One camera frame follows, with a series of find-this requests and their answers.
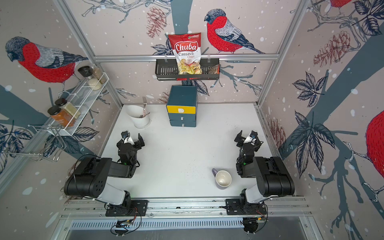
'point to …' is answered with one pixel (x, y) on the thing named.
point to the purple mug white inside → (223, 178)
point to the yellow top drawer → (181, 109)
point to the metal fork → (144, 104)
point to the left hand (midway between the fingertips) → (133, 132)
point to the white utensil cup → (134, 112)
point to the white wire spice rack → (83, 101)
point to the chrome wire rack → (47, 141)
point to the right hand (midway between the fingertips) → (248, 132)
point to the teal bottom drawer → (183, 123)
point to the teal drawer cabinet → (182, 105)
